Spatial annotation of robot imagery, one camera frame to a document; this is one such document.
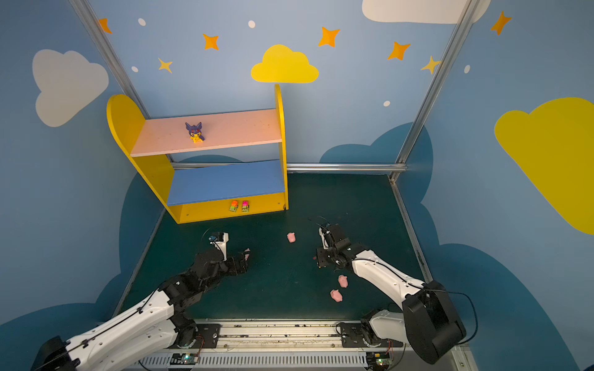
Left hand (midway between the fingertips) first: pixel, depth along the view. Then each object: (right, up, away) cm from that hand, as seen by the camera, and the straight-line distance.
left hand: (244, 255), depth 81 cm
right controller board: (+44, -31, -10) cm, 55 cm away
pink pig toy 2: (+36, -11, +5) cm, 38 cm away
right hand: (+28, 0, +6) cm, 29 cm away
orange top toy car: (-11, +17, +24) cm, 31 cm away
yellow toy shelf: (-18, +36, +33) cm, 52 cm away
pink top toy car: (-5, +16, +24) cm, 29 cm away
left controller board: (-16, -30, -10) cm, 35 cm away
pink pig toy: (+16, +3, +17) cm, 24 cm away
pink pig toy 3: (+33, -15, +1) cm, 36 cm away
